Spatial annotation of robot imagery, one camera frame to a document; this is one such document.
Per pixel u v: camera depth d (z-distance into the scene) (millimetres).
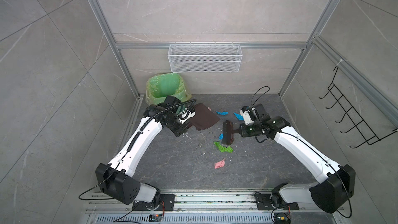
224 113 1080
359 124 637
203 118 819
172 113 613
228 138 898
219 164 858
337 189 388
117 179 384
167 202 733
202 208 730
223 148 903
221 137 953
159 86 1002
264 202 729
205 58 1020
